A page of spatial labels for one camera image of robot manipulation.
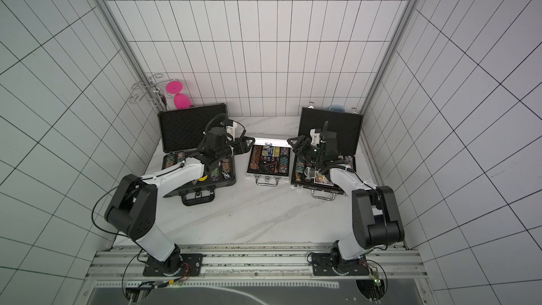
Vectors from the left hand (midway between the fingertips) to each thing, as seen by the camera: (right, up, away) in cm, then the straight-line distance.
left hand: (249, 144), depth 89 cm
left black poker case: (-34, +6, +11) cm, 37 cm away
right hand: (+18, +2, -1) cm, 18 cm away
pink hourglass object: (-35, +26, +5) cm, 44 cm away
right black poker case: (+45, +8, +8) cm, 47 cm away
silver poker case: (+8, -9, +11) cm, 17 cm away
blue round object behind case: (+47, +20, +29) cm, 59 cm away
